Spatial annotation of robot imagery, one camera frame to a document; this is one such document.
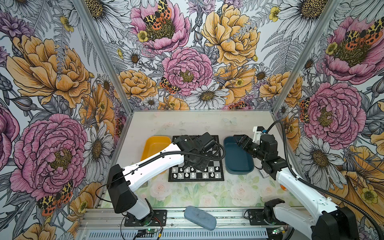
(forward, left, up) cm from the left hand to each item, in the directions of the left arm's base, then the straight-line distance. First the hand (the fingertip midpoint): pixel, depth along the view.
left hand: (197, 168), depth 73 cm
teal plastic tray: (+11, -25, -15) cm, 31 cm away
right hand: (+13, -21, +2) cm, 25 cm away
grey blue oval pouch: (-19, -1, -14) cm, 23 cm away
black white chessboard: (+4, -9, -14) cm, 17 cm away
